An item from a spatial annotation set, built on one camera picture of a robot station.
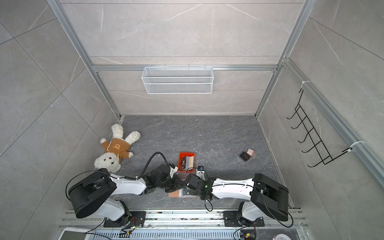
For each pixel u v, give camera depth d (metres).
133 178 0.58
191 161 0.90
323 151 0.63
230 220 0.74
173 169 0.82
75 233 0.66
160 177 0.70
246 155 0.95
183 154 0.95
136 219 0.73
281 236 0.67
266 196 0.42
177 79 1.01
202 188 0.63
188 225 0.73
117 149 0.92
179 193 0.81
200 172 0.76
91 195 0.44
